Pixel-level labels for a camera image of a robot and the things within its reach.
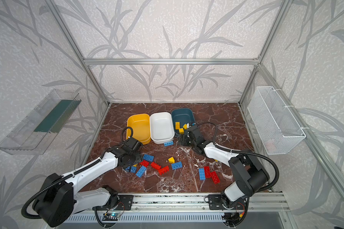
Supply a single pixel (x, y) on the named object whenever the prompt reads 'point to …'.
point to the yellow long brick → (177, 125)
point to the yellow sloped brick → (185, 126)
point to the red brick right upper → (207, 171)
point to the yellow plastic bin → (140, 124)
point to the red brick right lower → (215, 177)
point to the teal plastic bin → (184, 116)
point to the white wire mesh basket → (275, 124)
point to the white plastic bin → (161, 127)
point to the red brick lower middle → (163, 170)
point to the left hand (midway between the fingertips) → (139, 155)
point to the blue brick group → (201, 172)
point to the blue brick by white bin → (168, 143)
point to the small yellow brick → (171, 160)
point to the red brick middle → (155, 165)
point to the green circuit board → (111, 216)
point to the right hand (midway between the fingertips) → (182, 133)
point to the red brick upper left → (145, 163)
